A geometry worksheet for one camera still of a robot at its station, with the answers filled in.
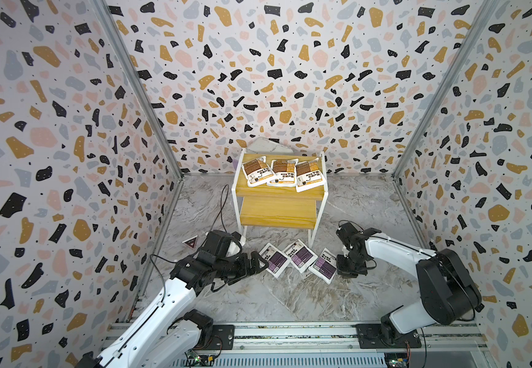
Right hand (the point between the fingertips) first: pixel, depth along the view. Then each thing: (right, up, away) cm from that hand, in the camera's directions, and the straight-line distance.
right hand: (341, 275), depth 87 cm
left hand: (-29, +7, -15) cm, 34 cm away
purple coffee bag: (-25, +4, +3) cm, 25 cm away
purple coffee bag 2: (-15, +6, +5) cm, 17 cm away
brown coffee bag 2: (-22, +38, -14) cm, 46 cm away
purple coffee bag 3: (-6, +3, +2) cm, 7 cm away
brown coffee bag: (-31, +38, -14) cm, 51 cm away
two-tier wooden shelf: (-28, +26, +1) cm, 38 cm away
